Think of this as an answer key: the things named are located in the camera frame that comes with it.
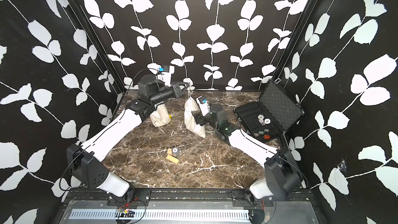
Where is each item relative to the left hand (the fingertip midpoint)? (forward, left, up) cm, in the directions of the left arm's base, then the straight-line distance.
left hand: (190, 82), depth 69 cm
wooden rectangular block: (-20, +12, -40) cm, 46 cm away
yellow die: (+10, +17, -40) cm, 45 cm away
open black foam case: (+5, -54, -33) cm, 63 cm away
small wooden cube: (-17, +14, -37) cm, 43 cm away
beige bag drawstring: (+1, 0, -5) cm, 5 cm away
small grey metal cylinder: (-19, +10, -35) cm, 41 cm away
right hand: (-1, -2, -16) cm, 16 cm away
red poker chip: (-9, -46, -39) cm, 61 cm away
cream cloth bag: (-3, 0, -13) cm, 14 cm away
